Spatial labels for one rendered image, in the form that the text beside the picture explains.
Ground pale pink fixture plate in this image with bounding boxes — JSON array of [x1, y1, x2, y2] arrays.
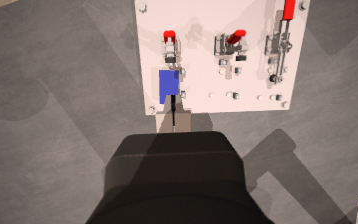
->
[[135, 0, 309, 115]]

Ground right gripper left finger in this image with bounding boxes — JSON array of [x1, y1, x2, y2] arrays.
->
[[155, 95, 174, 133]]

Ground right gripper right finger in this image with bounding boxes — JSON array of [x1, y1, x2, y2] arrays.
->
[[173, 95, 191, 133]]

